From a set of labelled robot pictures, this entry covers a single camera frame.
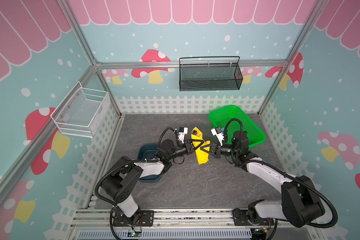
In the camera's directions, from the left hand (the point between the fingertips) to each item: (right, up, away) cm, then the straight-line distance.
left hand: (204, 145), depth 76 cm
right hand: (-2, -2, -1) cm, 3 cm away
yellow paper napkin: (-1, -5, -1) cm, 6 cm away
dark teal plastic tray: (-34, -6, +21) cm, 40 cm away
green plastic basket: (+18, +19, +40) cm, 48 cm away
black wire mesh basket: (+6, +44, +18) cm, 48 cm away
